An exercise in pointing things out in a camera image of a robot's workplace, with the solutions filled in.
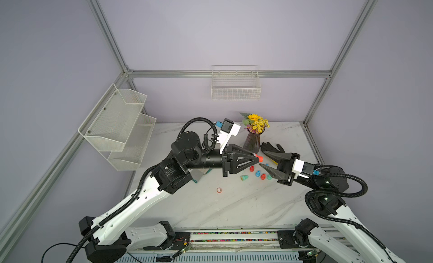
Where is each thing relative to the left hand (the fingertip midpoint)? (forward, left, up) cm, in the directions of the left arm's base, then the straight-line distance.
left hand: (253, 161), depth 47 cm
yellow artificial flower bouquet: (+35, -8, -20) cm, 41 cm away
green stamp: (+17, -3, -45) cm, 48 cm away
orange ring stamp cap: (+10, +10, -45) cm, 47 cm away
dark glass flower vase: (+34, -8, -34) cm, 48 cm away
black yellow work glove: (+39, -21, -45) cm, 63 cm away
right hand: (+5, -4, -5) cm, 8 cm away
